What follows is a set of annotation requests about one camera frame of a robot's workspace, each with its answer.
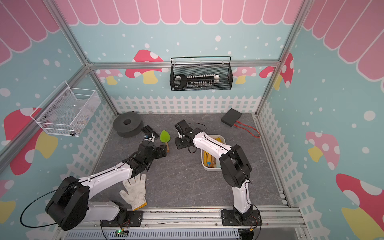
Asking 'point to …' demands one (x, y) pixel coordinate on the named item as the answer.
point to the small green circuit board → (119, 233)
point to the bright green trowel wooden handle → (165, 137)
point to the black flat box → (231, 117)
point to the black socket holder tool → (181, 81)
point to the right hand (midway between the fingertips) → (180, 143)
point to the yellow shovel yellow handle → (207, 159)
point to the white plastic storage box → (216, 165)
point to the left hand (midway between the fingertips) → (161, 149)
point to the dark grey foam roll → (128, 124)
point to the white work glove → (136, 195)
